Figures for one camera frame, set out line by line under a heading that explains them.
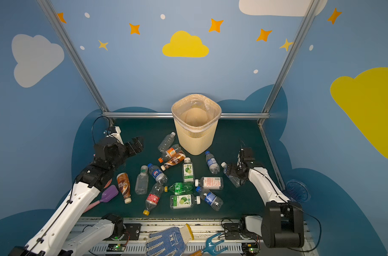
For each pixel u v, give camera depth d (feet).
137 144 2.13
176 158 3.13
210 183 2.83
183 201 2.63
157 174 2.89
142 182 2.93
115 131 2.09
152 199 2.58
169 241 2.35
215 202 2.73
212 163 3.05
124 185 2.75
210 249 2.31
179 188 2.80
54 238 1.27
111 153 1.73
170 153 3.22
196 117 3.53
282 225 1.36
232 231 2.43
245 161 2.21
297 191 2.26
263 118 3.93
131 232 2.45
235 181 2.83
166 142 3.39
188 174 2.97
